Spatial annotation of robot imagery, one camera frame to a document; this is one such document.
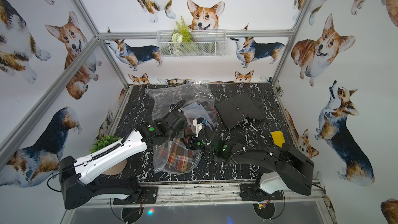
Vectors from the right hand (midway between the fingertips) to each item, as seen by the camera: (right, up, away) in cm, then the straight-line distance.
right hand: (178, 141), depth 72 cm
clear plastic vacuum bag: (-21, +20, +42) cm, 51 cm away
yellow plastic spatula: (+56, -4, +20) cm, 59 cm away
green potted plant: (-35, -1, +1) cm, 35 cm away
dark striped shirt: (+31, +12, +31) cm, 46 cm away
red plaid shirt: (-1, -7, +1) cm, 7 cm away
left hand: (+2, +6, +5) cm, 8 cm away
